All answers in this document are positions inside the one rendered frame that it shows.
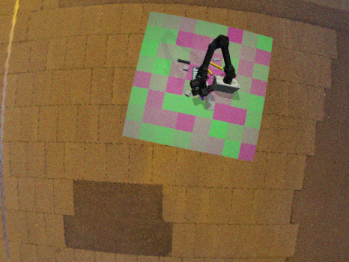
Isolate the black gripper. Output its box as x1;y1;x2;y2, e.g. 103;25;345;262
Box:
192;85;214;97

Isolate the grey keyboard with white letter keys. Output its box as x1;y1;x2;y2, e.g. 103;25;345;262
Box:
192;67;199;90

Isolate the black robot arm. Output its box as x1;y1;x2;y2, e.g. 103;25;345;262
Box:
190;34;237;97

